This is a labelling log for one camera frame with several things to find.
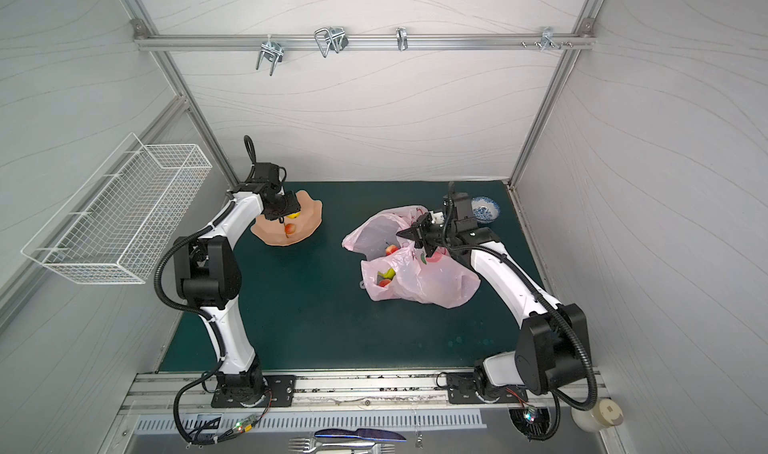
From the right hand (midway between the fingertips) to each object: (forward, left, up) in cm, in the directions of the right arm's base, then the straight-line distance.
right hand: (400, 224), depth 78 cm
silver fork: (-47, +18, -22) cm, 55 cm away
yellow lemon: (+10, +35, -10) cm, 37 cm away
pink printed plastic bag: (-13, +1, -1) cm, 13 cm away
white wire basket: (-8, +66, +10) cm, 67 cm away
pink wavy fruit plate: (+11, +46, -20) cm, 51 cm away
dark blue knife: (-44, +7, -24) cm, 50 cm away
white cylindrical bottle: (-38, -45, -13) cm, 60 cm away
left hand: (+16, +35, -10) cm, 39 cm away
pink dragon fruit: (-12, +4, -9) cm, 16 cm away
